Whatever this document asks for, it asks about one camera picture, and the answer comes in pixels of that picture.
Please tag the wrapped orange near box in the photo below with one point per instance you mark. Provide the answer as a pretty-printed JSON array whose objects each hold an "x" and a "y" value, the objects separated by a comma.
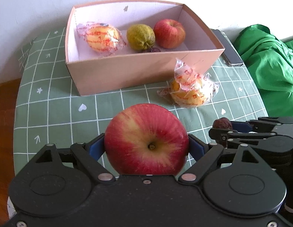
[{"x": 189, "y": 89}]

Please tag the pink cardboard box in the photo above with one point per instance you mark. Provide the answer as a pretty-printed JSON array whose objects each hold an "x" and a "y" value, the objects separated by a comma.
[{"x": 94, "y": 72}]

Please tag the light red apple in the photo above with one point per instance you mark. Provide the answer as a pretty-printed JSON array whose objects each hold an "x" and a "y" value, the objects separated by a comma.
[{"x": 169, "y": 33}]

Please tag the green checked tablecloth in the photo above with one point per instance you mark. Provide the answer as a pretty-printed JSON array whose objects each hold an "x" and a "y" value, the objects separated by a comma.
[{"x": 50, "y": 110}]

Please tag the green cloth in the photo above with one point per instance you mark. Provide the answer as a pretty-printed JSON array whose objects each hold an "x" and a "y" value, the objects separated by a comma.
[{"x": 270, "y": 64}]

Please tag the orange with sticker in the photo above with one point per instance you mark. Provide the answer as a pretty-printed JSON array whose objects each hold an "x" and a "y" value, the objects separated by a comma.
[{"x": 102, "y": 38}]

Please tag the green pear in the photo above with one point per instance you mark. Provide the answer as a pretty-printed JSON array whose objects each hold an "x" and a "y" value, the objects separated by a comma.
[{"x": 140, "y": 37}]

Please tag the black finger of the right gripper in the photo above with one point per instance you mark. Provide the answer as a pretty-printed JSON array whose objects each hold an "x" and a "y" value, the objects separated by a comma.
[
  {"x": 223, "y": 136},
  {"x": 244, "y": 126}
]

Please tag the dark red apple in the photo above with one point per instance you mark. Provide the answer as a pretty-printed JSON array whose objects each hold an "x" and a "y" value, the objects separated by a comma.
[{"x": 146, "y": 139}]

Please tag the dark wrinkled passion fruit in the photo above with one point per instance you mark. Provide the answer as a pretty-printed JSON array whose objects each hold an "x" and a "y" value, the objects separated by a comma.
[{"x": 222, "y": 123}]

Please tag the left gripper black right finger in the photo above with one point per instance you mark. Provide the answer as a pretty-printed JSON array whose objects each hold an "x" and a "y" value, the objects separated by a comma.
[{"x": 205, "y": 156}]

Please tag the black smartphone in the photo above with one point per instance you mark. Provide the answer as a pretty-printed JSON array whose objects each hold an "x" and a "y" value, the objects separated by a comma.
[{"x": 230, "y": 55}]

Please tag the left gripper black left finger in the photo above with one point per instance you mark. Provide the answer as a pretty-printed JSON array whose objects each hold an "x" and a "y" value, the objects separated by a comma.
[{"x": 87, "y": 155}]

